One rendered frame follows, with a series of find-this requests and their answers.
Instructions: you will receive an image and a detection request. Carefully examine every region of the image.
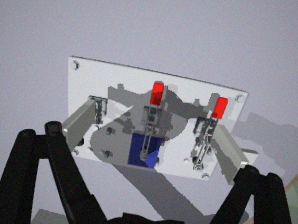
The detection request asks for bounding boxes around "white fixture plate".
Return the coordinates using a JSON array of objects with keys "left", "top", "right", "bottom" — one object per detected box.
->
[{"left": 68, "top": 56, "right": 248, "bottom": 180}]

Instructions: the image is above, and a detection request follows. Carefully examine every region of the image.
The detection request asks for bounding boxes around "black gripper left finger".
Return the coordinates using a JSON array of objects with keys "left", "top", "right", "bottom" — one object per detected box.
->
[{"left": 0, "top": 99, "right": 110, "bottom": 224}]

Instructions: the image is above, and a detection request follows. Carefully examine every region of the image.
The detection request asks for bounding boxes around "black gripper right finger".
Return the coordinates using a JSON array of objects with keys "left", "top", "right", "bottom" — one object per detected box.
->
[{"left": 209, "top": 124, "right": 292, "bottom": 224}]

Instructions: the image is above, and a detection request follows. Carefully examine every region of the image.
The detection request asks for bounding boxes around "toggle clamp with red handle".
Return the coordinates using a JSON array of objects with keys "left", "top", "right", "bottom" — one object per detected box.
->
[
  {"left": 140, "top": 83, "right": 164, "bottom": 161},
  {"left": 192, "top": 97, "right": 228, "bottom": 172}
]

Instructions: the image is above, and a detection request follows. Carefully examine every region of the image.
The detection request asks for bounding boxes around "blue rectangular plate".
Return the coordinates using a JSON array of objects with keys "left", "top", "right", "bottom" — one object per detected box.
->
[{"left": 128, "top": 131, "right": 162, "bottom": 169}]

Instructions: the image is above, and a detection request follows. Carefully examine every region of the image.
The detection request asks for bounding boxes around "red-handled toggle clamp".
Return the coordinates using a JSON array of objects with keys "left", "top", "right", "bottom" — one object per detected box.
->
[{"left": 77, "top": 95, "right": 107, "bottom": 146}]

